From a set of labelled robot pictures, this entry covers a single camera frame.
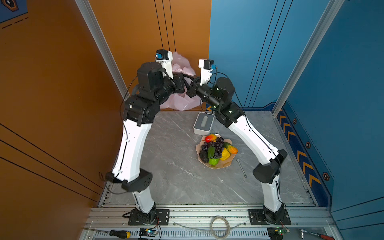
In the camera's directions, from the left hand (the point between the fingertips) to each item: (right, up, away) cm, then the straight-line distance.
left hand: (183, 72), depth 58 cm
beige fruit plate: (+20, -44, +31) cm, 57 cm away
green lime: (+15, -42, +29) cm, 53 cm away
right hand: (0, 0, +2) cm, 2 cm away
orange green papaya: (+25, -34, +31) cm, 53 cm away
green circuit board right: (+43, -72, +12) cm, 85 cm away
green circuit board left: (-18, -72, +13) cm, 76 cm away
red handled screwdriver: (+65, -73, +11) cm, 98 cm away
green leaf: (+13, -36, +26) cm, 46 cm away
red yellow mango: (+14, -29, +37) cm, 49 cm away
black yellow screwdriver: (-32, -71, +11) cm, 78 cm away
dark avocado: (+9, -39, +29) cm, 49 cm away
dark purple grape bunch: (+18, -32, +29) cm, 47 cm away
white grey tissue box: (+10, -19, +49) cm, 53 cm away
